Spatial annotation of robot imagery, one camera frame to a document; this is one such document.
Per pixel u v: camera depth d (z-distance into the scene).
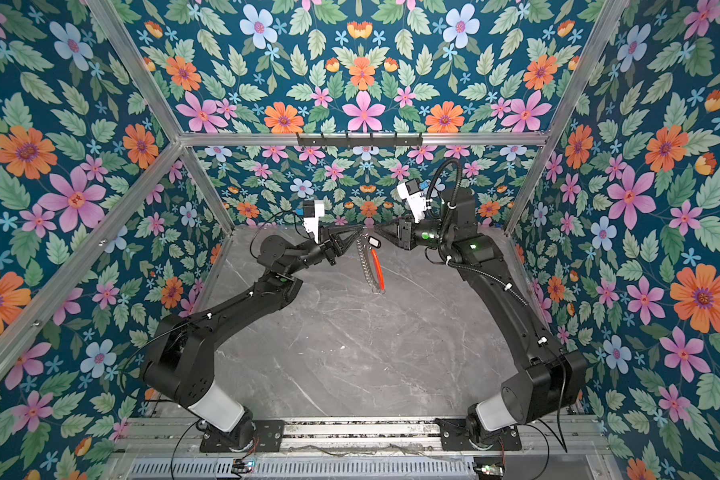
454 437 0.73
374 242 0.70
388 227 0.64
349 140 0.92
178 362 0.45
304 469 0.77
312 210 0.62
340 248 0.67
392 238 0.66
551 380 0.39
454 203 0.52
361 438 0.75
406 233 0.59
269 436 0.73
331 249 0.64
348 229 0.67
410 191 0.60
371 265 0.69
